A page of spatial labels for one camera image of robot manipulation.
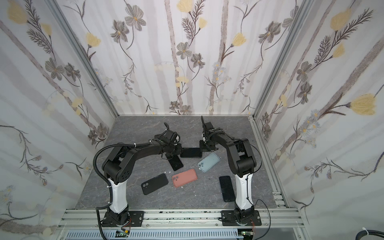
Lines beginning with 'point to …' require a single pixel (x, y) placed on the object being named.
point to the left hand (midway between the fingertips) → (181, 147)
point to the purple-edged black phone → (175, 163)
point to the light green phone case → (208, 161)
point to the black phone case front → (154, 184)
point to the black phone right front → (227, 188)
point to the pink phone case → (184, 177)
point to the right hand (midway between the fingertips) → (199, 145)
